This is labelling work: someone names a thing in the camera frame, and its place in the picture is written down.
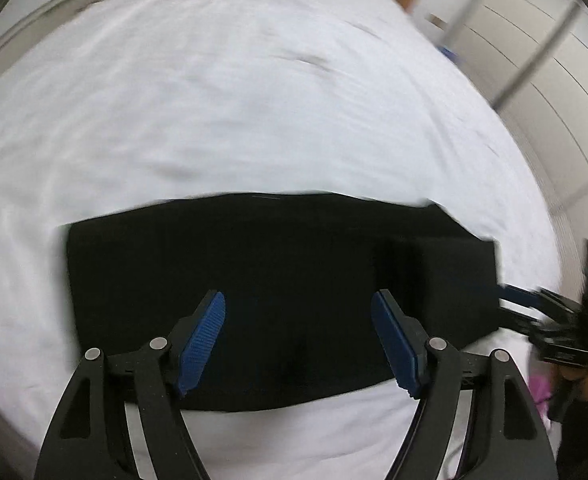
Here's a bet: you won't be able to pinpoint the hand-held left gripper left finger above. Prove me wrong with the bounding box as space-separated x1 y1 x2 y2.
34 290 227 480

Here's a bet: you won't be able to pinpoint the white wardrobe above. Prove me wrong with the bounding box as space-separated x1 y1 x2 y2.
414 0 588 311

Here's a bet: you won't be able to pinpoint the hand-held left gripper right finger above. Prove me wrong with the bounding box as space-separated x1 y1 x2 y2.
370 289 560 480

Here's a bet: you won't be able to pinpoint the black pants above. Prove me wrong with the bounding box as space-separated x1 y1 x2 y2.
66 192 500 411

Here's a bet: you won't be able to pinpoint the pink plastic bag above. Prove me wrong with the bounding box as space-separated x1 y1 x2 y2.
531 375 557 423

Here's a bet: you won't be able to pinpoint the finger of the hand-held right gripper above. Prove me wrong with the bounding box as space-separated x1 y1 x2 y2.
496 307 542 335
498 283 545 312

